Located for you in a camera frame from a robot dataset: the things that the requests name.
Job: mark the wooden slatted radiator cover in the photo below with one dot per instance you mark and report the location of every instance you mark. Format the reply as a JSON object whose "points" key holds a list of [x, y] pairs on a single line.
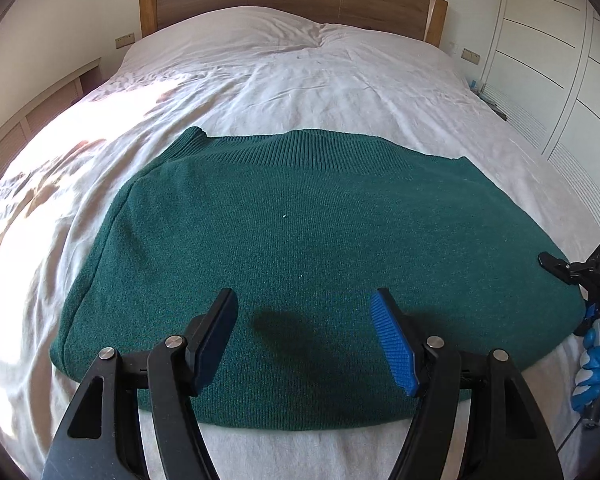
{"points": [[21, 128]]}

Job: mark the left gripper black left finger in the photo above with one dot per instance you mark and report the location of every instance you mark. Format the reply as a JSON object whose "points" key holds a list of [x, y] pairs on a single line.
{"points": [[99, 436]]}

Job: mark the wall socket plate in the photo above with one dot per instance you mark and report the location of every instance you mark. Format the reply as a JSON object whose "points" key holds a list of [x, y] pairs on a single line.
{"points": [[470, 56], [124, 41]]}

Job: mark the dark green knit sweater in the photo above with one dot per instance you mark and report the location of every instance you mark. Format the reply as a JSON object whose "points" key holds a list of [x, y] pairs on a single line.
{"points": [[304, 226]]}

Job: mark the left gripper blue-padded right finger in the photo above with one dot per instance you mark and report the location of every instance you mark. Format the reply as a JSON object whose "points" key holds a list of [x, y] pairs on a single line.
{"points": [[507, 436]]}

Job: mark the blue and white gloved hand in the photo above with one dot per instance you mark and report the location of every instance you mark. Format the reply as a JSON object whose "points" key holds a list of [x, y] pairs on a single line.
{"points": [[585, 396]]}

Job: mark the right wall socket plate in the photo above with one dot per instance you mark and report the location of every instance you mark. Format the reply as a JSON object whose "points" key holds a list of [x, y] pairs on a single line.
{"points": [[470, 56]]}

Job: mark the white wardrobe doors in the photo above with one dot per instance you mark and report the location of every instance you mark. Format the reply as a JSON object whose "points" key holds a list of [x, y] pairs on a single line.
{"points": [[543, 72]]}

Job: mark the left wall socket plate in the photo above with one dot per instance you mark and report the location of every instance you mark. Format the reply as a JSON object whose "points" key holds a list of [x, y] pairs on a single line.
{"points": [[124, 41]]}

